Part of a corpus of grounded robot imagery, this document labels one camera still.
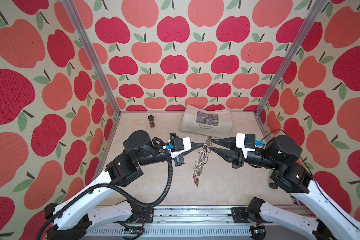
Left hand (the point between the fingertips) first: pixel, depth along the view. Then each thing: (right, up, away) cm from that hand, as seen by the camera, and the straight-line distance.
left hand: (203, 144), depth 46 cm
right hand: (+5, +1, +2) cm, 6 cm away
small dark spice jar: (-28, +9, +61) cm, 67 cm away
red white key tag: (-1, -14, +8) cm, 16 cm away
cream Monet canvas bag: (+19, +8, +58) cm, 62 cm away
